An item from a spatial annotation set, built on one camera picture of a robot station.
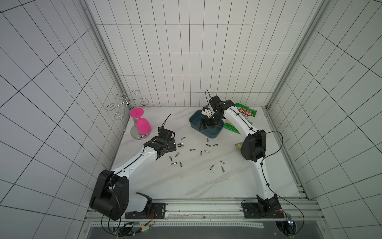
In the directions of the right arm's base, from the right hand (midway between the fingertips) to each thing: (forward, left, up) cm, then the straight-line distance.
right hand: (200, 127), depth 94 cm
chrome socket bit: (-2, +11, -10) cm, 15 cm away
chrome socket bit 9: (-17, +18, -11) cm, 27 cm away
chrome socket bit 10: (-21, +16, -11) cm, 28 cm away
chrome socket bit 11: (-21, +12, -10) cm, 26 cm away
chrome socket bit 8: (-15, +14, -10) cm, 23 cm away
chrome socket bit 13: (-18, -15, -11) cm, 26 cm away
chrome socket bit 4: (-6, -5, -11) cm, 14 cm away
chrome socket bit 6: (-12, -1, -11) cm, 17 cm away
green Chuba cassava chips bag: (+27, -36, -11) cm, 46 cm away
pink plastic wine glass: (-6, +35, +7) cm, 36 cm away
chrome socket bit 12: (-22, -7, -11) cm, 25 cm away
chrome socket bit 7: (-11, -4, -11) cm, 16 cm away
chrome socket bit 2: (-7, +14, -10) cm, 18 cm away
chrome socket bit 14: (-22, -14, -11) cm, 29 cm away
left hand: (-14, +21, -3) cm, 26 cm away
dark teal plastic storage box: (+15, +4, -9) cm, 18 cm away
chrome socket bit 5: (-6, -10, -11) cm, 16 cm away
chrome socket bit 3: (-11, +5, -10) cm, 16 cm away
